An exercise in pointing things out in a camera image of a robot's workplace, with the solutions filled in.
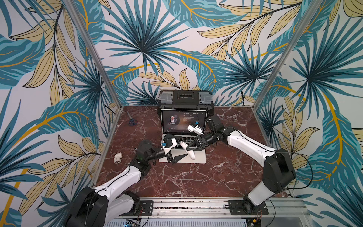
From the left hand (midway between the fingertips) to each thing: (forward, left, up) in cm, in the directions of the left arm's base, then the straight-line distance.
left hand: (183, 146), depth 72 cm
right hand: (-3, -3, +1) cm, 4 cm away
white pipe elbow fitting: (+1, +40, -19) cm, 45 cm away
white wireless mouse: (-6, -4, +3) cm, 8 cm away
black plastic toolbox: (+39, -2, -5) cm, 40 cm away
